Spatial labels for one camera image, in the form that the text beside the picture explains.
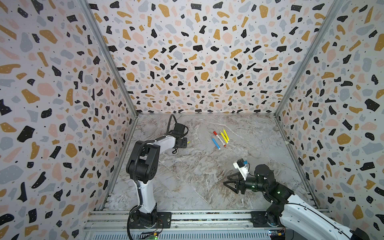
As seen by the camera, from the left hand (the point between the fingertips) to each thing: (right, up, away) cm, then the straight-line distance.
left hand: (182, 140), depth 100 cm
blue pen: (+23, -3, +3) cm, 23 cm away
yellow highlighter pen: (+3, -2, +5) cm, 6 cm away
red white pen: (+25, +1, +6) cm, 26 cm away
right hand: (+24, -17, -27) cm, 40 cm away
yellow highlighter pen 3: (+30, +5, +9) cm, 32 cm away
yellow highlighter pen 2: (+29, +1, +6) cm, 30 cm away
